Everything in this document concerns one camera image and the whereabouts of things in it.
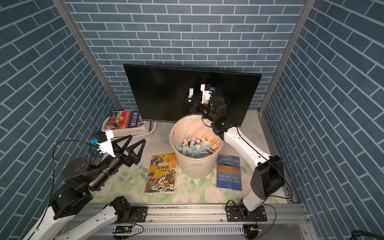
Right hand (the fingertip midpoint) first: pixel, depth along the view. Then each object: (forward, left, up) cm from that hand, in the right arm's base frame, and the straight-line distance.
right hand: (188, 99), depth 72 cm
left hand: (-25, +13, +1) cm, 29 cm away
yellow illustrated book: (-24, +15, -38) cm, 47 cm away
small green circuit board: (-50, +28, -41) cm, 71 cm away
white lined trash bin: (-19, -8, -36) cm, 41 cm away
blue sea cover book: (-21, -24, -39) cm, 50 cm away
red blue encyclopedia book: (+4, +44, -26) cm, 52 cm away
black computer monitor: (+44, +28, -33) cm, 61 cm away
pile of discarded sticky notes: (-10, -5, -26) cm, 28 cm away
